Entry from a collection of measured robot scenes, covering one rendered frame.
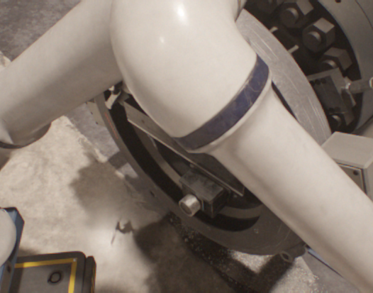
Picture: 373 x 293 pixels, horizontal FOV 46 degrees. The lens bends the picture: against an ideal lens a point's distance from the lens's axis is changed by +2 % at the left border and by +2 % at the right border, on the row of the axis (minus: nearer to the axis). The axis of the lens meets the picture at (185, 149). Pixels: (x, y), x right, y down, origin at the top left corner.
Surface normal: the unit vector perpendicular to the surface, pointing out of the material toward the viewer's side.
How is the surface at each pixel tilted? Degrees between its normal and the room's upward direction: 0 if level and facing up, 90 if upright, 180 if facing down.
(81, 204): 0
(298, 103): 46
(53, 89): 90
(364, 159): 23
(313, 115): 51
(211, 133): 79
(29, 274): 0
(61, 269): 0
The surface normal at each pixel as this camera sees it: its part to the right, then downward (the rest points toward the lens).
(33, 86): -0.47, 0.56
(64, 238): -0.04, -0.66
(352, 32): 0.47, -0.13
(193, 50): 0.20, 0.01
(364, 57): 0.58, 0.06
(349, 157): -0.32, -0.80
